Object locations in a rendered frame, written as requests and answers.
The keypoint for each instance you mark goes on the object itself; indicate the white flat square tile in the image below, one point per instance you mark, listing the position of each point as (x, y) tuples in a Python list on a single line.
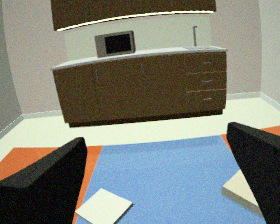
[(103, 208)]

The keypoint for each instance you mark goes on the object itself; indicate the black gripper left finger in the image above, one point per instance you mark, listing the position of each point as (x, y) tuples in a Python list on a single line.
[(45, 192)]

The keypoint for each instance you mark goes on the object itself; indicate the cream flat rectangular block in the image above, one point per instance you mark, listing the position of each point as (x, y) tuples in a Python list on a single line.
[(239, 191)]

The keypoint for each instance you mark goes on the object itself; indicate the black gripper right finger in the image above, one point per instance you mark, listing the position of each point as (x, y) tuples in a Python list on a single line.
[(258, 155)]

